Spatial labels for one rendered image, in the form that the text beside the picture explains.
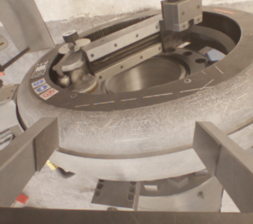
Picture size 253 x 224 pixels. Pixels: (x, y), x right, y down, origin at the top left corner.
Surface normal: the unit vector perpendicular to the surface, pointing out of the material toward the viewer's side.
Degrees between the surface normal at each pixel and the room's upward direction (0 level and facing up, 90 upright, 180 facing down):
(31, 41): 0
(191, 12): 38
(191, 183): 90
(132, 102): 90
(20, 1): 0
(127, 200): 90
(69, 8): 0
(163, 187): 90
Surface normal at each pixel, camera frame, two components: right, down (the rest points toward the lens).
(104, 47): 0.50, 0.41
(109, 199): -0.23, -0.78
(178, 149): -0.14, -0.31
